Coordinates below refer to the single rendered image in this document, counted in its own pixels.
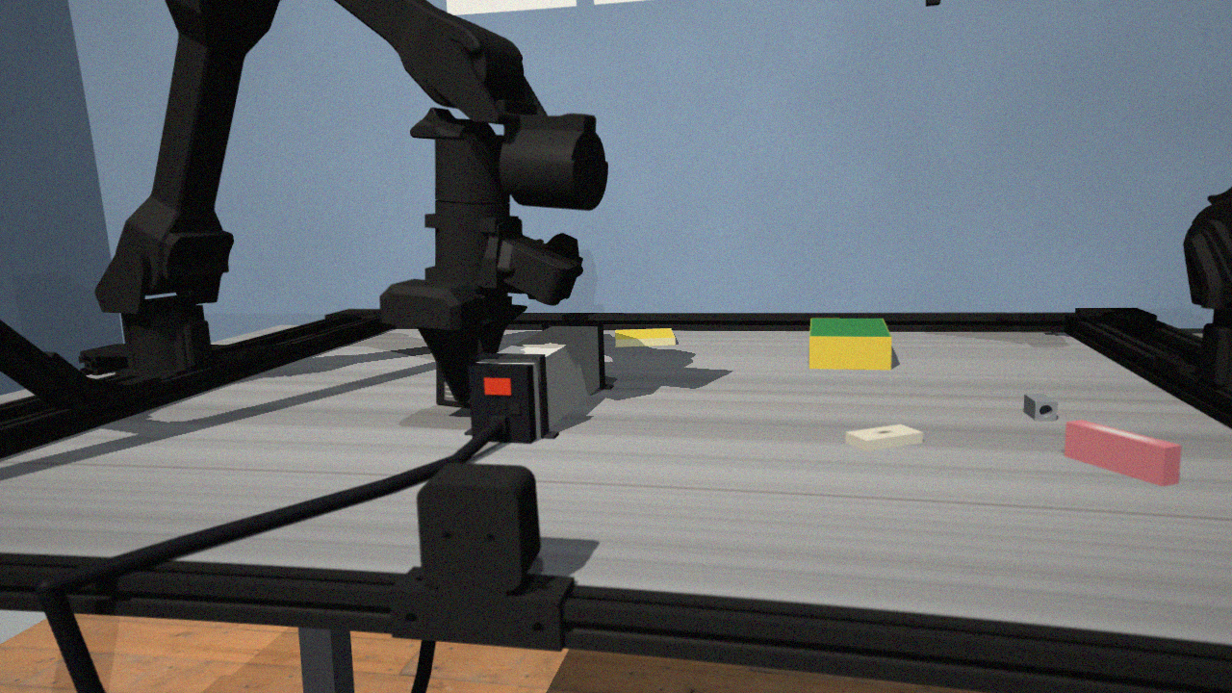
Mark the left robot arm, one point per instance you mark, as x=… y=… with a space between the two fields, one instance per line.
x=174 y=241

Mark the beige flat block with hole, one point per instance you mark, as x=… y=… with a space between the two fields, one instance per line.
x=884 y=437

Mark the black power cord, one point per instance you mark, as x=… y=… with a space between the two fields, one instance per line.
x=51 y=590

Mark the black plug charger with gold prongs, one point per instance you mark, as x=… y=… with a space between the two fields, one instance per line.
x=443 y=394

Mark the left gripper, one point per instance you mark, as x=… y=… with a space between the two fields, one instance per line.
x=446 y=298

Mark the pink rectangular block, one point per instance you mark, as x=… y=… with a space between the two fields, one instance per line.
x=1123 y=452

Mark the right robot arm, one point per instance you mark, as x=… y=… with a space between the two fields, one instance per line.
x=1208 y=256

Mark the yellow flat block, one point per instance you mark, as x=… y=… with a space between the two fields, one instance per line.
x=645 y=337

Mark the yellow block with green top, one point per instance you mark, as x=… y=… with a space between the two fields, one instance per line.
x=849 y=344

